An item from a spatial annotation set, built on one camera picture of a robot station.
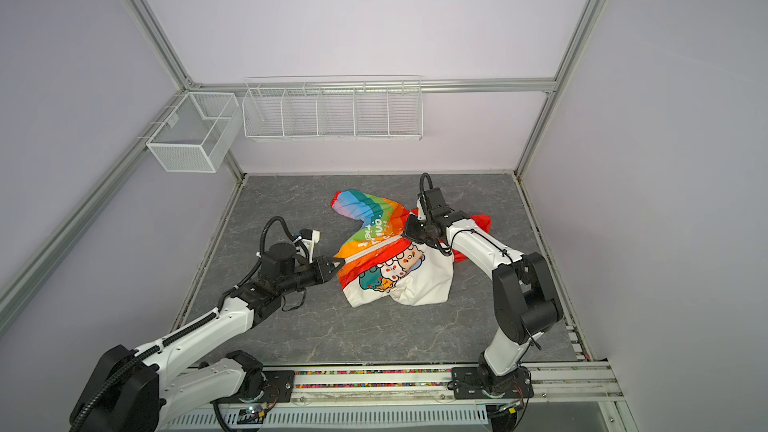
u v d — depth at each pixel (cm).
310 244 75
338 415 71
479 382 74
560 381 76
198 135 96
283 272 65
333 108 99
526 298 47
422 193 72
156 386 42
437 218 68
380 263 88
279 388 73
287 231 71
